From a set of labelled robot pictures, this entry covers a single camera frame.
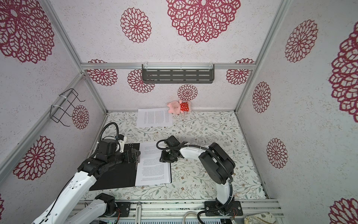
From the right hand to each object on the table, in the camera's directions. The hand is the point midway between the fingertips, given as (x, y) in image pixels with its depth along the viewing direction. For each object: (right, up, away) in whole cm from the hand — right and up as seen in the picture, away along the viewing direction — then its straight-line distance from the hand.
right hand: (160, 158), depth 90 cm
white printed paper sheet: (-6, -7, -2) cm, 9 cm away
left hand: (-14, +5, -11) cm, 18 cm away
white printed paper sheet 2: (-8, +28, +27) cm, 40 cm away
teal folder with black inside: (-23, -9, -4) cm, 25 cm away
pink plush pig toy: (+9, +36, +23) cm, 44 cm away
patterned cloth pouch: (+55, -24, -21) cm, 63 cm away
